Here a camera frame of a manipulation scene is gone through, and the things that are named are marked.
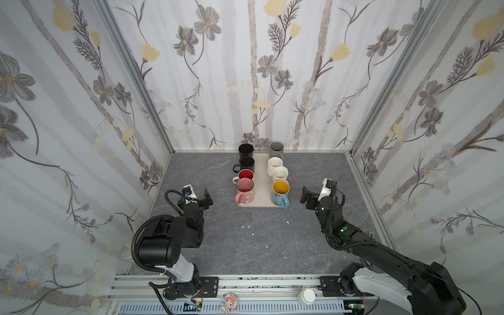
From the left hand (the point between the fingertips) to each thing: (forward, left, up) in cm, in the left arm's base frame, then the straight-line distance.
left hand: (191, 185), depth 89 cm
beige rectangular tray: (+10, -34, -13) cm, 38 cm away
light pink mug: (+12, -44, -6) cm, 46 cm away
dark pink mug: (+2, -25, -5) cm, 25 cm away
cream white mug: (+11, -24, -6) cm, 27 cm away
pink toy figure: (-45, -19, -8) cm, 50 cm away
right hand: (-7, -53, +9) cm, 54 cm away
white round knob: (-45, -45, 0) cm, 64 cm away
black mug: (+17, -25, -4) cm, 30 cm away
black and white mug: (+28, -25, -4) cm, 38 cm away
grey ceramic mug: (+24, -43, -1) cm, 49 cm away
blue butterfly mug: (-5, -41, 0) cm, 41 cm away
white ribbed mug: (+19, -40, -6) cm, 45 cm away
